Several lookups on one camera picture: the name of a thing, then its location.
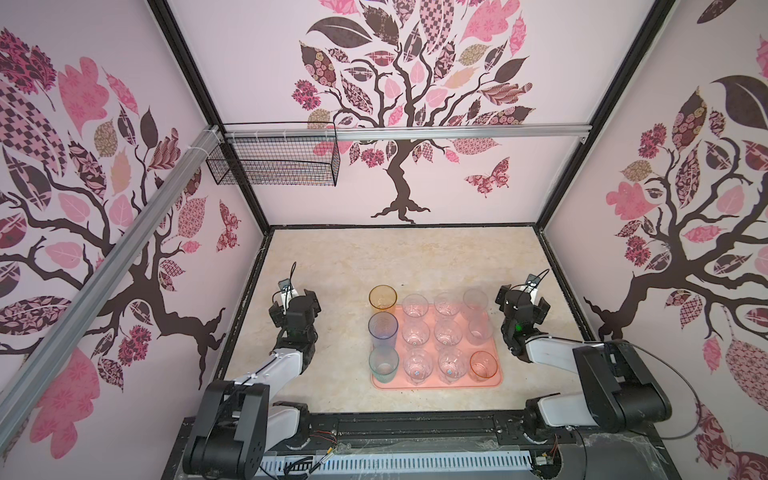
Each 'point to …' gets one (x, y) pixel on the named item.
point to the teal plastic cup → (383, 363)
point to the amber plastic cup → (383, 297)
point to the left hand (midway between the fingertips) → (294, 298)
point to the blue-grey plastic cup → (383, 327)
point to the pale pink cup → (480, 331)
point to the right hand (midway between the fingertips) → (527, 289)
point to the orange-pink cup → (482, 366)
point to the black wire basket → (280, 154)
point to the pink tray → (433, 382)
